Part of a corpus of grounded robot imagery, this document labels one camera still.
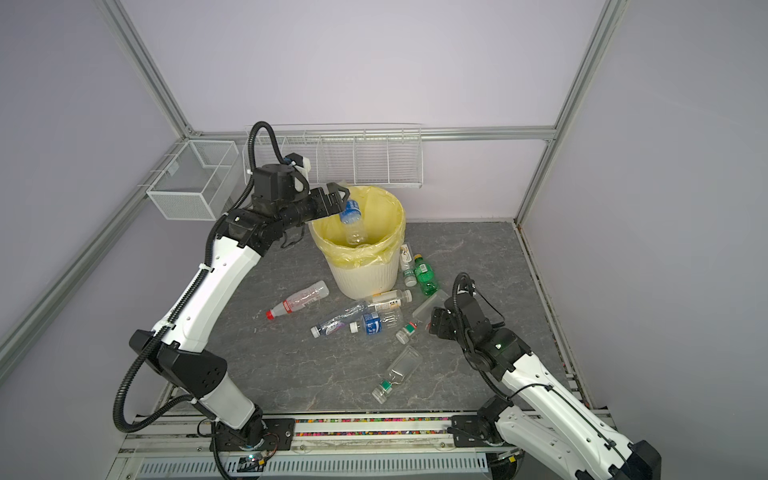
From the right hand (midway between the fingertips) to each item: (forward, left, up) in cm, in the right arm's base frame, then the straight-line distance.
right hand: (447, 316), depth 78 cm
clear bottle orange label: (+13, +11, -11) cm, 20 cm away
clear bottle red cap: (+11, +45, -11) cm, 47 cm away
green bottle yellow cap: (+21, +4, -10) cm, 24 cm away
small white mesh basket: (+42, +79, +12) cm, 90 cm away
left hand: (+19, +27, +25) cm, 41 cm away
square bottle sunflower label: (+7, +6, -14) cm, 17 cm away
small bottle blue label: (+3, +21, -10) cm, 23 cm away
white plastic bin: (+13, +25, -4) cm, 28 cm away
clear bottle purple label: (+4, +32, -11) cm, 34 cm away
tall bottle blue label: (+29, +27, +9) cm, 40 cm away
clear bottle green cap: (+25, +10, -11) cm, 30 cm away
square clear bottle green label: (-11, +13, -11) cm, 20 cm away
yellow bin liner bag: (+31, +18, +6) cm, 36 cm away
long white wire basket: (+52, +27, +15) cm, 60 cm away
